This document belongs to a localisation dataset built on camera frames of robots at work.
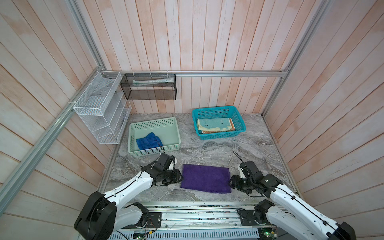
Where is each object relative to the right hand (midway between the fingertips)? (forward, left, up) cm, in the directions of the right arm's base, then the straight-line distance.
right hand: (231, 183), depth 81 cm
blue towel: (+27, +50, +2) cm, 57 cm away
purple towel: (+4, +11, -3) cm, 12 cm away
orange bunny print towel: (+42, -7, 0) cm, 43 cm away
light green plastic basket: (+41, +42, -3) cm, 58 cm away
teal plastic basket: (+55, -7, +2) cm, 56 cm away
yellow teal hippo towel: (+45, +6, -1) cm, 46 cm away
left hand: (0, +28, +1) cm, 28 cm away
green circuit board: (-22, -15, -5) cm, 27 cm away
